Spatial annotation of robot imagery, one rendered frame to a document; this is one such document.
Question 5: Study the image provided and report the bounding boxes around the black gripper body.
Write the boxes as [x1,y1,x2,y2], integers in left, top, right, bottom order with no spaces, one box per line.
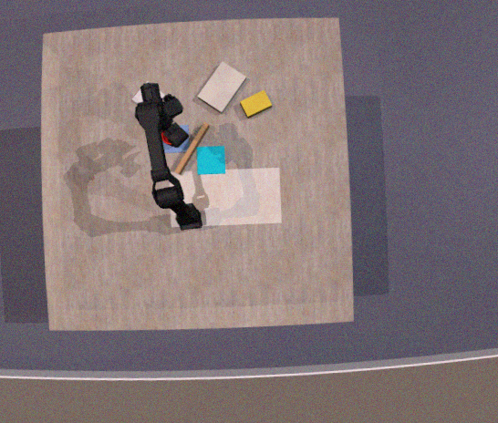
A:
[161,111,189,148]

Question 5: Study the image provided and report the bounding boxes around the dark brown rectangular bar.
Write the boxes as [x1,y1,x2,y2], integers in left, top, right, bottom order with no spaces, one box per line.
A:
[175,122,209,175]

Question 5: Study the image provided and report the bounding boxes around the yellow rectangular block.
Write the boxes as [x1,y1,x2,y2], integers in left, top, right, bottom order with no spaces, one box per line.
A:
[240,90,273,119]

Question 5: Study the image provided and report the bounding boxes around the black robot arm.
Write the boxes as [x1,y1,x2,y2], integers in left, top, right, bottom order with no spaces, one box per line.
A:
[135,83,202,231]

